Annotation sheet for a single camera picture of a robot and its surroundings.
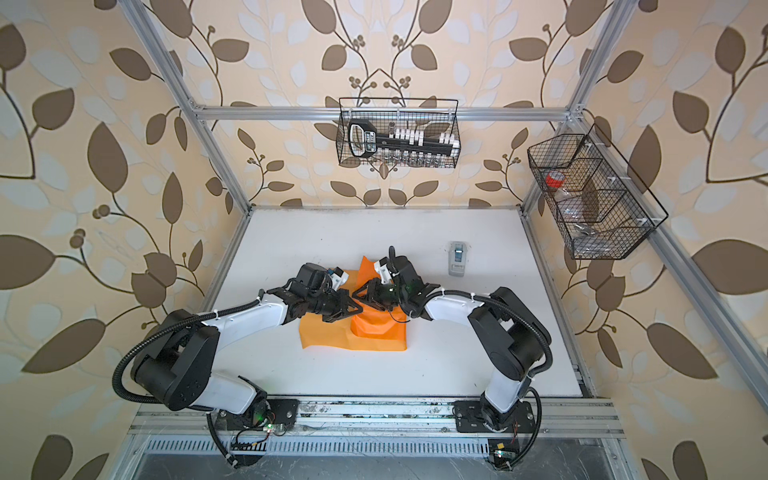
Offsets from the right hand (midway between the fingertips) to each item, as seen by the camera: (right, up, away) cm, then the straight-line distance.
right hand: (354, 299), depth 84 cm
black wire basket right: (+63, +25, -11) cm, 69 cm away
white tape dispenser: (+33, +10, +17) cm, 39 cm away
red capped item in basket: (+60, +35, +4) cm, 69 cm away
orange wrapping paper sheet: (+5, -8, -2) cm, 10 cm away
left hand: (+3, -3, 0) cm, 4 cm away
